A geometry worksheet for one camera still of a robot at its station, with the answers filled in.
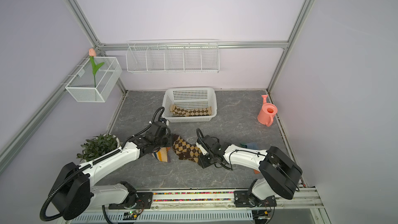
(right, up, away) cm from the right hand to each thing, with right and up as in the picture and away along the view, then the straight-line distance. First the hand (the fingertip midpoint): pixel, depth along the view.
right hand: (201, 160), depth 85 cm
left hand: (-16, +12, 0) cm, 20 cm away
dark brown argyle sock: (-9, +4, +4) cm, 11 cm away
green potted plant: (-48, +11, -11) cm, 51 cm away
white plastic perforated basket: (-9, +31, +27) cm, 42 cm away
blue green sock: (+29, +7, +7) cm, 31 cm away
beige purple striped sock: (-21, +4, -2) cm, 21 cm away
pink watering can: (+41, +26, +9) cm, 50 cm away
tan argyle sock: (-17, +26, +21) cm, 38 cm away
